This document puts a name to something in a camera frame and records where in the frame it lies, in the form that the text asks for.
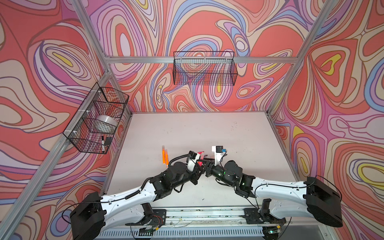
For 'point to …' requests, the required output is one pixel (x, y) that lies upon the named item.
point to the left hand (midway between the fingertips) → (206, 168)
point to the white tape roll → (106, 121)
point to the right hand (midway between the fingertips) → (197, 163)
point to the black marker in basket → (103, 144)
